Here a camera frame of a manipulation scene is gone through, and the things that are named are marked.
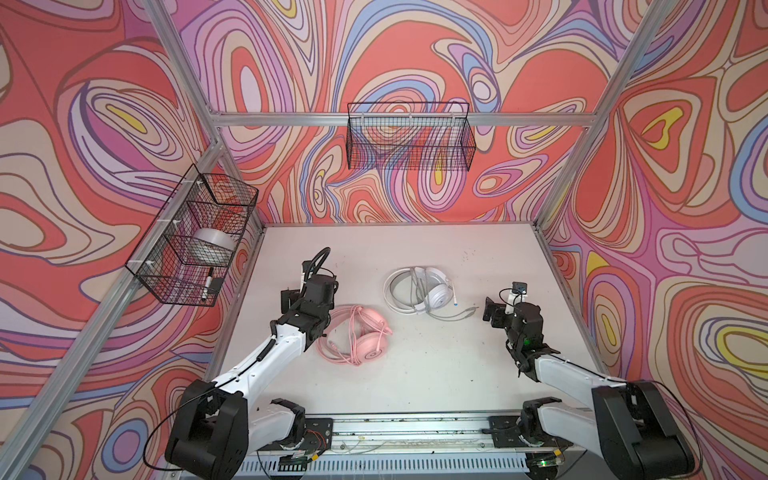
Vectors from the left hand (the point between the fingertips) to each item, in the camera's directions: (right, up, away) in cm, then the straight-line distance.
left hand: (308, 289), depth 86 cm
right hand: (+59, -5, +4) cm, 59 cm away
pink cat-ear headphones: (+14, -13, -4) cm, 19 cm away
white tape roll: (-20, +12, -15) cm, 28 cm away
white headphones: (+26, -2, +13) cm, 29 cm away
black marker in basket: (-21, +3, -13) cm, 25 cm away
